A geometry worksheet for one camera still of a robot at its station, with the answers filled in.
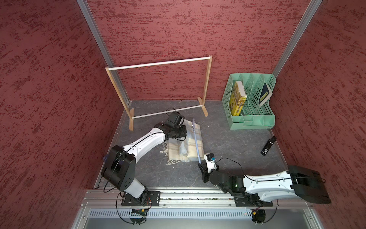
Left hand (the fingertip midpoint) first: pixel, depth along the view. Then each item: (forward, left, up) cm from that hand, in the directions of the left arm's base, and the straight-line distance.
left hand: (184, 134), depth 86 cm
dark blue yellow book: (+35, -62, +3) cm, 71 cm away
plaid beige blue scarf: (-8, +4, -6) cm, 11 cm away
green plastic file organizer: (+18, -49, -4) cm, 52 cm away
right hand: (-19, -9, -5) cm, 21 cm away
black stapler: (-2, -57, -11) cm, 58 cm away
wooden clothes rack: (+20, +41, -10) cm, 47 cm away
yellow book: (+21, -35, +10) cm, 42 cm away
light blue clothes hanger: (-4, -7, +1) cm, 9 cm away
